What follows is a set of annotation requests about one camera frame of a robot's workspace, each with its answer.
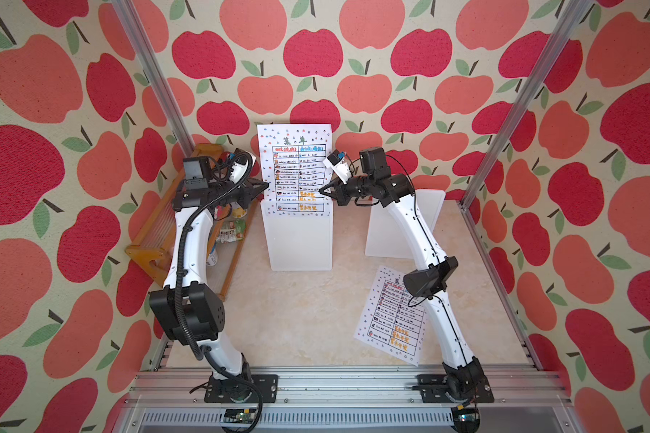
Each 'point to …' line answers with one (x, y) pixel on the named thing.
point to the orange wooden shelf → (152, 241)
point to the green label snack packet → (232, 231)
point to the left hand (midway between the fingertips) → (267, 187)
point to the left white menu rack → (300, 234)
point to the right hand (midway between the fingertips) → (322, 194)
